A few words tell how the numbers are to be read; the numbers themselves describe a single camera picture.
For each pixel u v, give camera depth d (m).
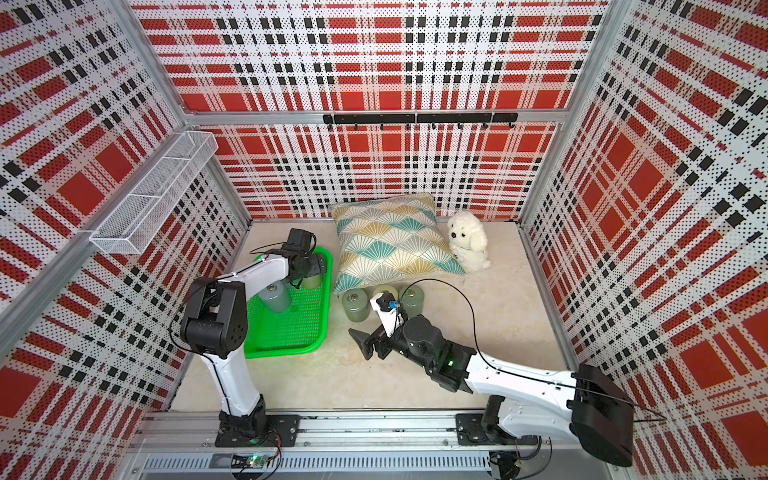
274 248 0.86
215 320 0.52
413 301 0.88
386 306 0.60
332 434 0.75
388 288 0.91
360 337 0.65
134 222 0.70
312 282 0.99
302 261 0.77
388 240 0.94
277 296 0.90
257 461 0.69
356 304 0.89
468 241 0.93
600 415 0.41
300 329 0.91
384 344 0.63
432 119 0.89
